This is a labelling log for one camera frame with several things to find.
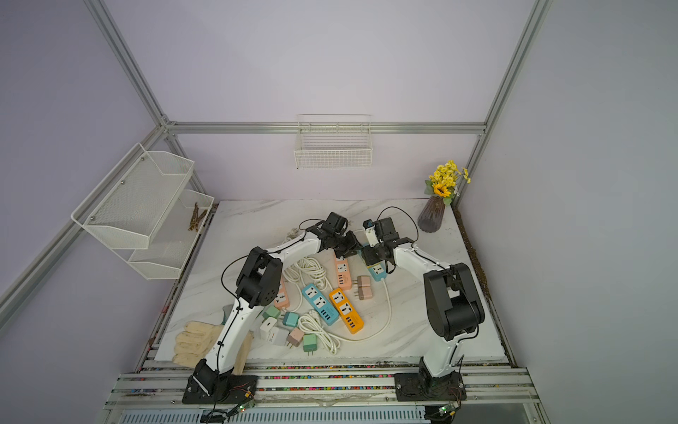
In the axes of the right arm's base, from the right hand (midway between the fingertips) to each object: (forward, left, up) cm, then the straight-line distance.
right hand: (373, 254), depth 97 cm
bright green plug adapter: (-30, +22, -5) cm, 37 cm away
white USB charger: (-27, +35, +1) cm, 44 cm away
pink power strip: (-6, +11, -3) cm, 13 cm away
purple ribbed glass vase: (+16, -25, +1) cm, 30 cm away
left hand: (+4, +4, -2) cm, 6 cm away
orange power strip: (-22, +9, -2) cm, 24 cm away
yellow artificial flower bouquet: (+16, -25, +21) cm, 36 cm away
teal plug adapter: (-23, +29, -2) cm, 37 cm away
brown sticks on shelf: (+12, +66, +9) cm, 68 cm away
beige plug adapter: (-9, +5, -3) cm, 11 cm away
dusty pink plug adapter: (-28, +27, -4) cm, 39 cm away
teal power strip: (-5, -2, -3) cm, 6 cm away
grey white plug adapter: (-29, +31, 0) cm, 43 cm away
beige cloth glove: (-29, +58, -4) cm, 65 cm away
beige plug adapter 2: (-14, +4, -3) cm, 15 cm away
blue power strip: (-20, +18, -2) cm, 27 cm away
